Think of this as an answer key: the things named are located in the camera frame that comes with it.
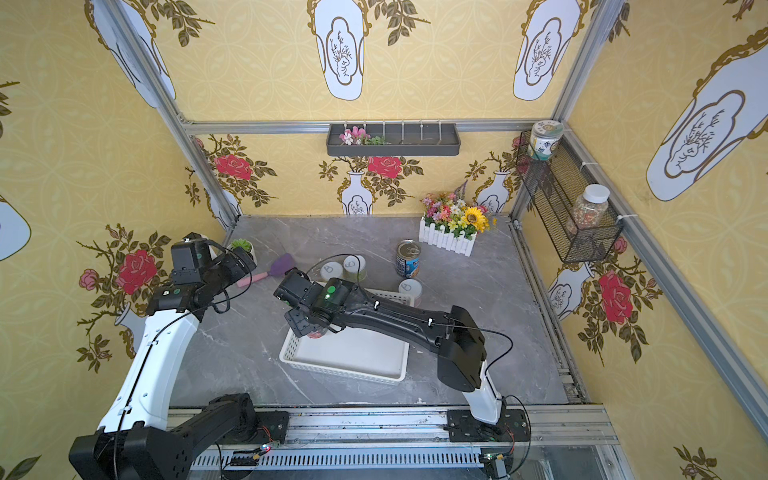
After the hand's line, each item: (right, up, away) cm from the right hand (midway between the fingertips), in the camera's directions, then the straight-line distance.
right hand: (313, 302), depth 79 cm
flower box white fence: (+40, +22, +20) cm, 50 cm away
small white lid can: (+27, +2, +15) cm, 31 cm away
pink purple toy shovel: (-19, +8, +30) cm, 36 cm away
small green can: (+9, +7, +21) cm, 24 cm away
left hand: (-23, +10, -1) cm, 25 cm away
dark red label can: (0, -9, +2) cm, 10 cm away
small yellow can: (+1, +7, +19) cm, 20 cm away
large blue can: (+26, +11, +16) cm, 33 cm away
